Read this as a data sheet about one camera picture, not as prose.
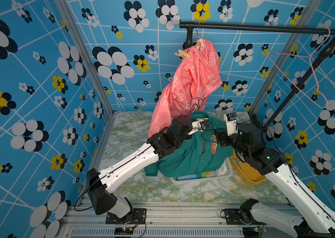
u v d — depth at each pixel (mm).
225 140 600
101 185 398
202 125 579
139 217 728
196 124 595
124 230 722
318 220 371
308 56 607
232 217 727
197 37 652
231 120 567
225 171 806
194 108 817
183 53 596
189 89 738
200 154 722
